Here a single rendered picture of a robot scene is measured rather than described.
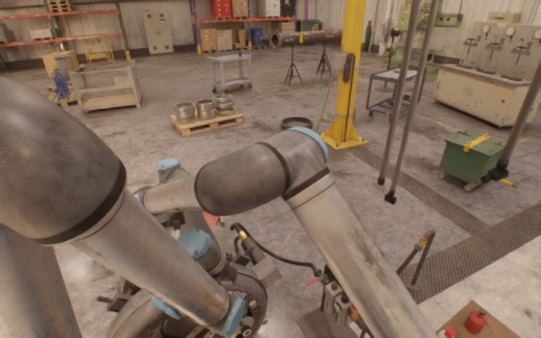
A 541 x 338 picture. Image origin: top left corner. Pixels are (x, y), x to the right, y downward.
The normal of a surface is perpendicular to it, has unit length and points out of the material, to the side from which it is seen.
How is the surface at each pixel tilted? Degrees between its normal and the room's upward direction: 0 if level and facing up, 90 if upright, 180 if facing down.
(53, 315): 92
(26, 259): 91
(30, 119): 46
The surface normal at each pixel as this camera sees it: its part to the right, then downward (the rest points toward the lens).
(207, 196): -0.50, 0.25
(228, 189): -0.21, 0.16
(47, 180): 0.64, 0.04
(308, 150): 0.48, -0.41
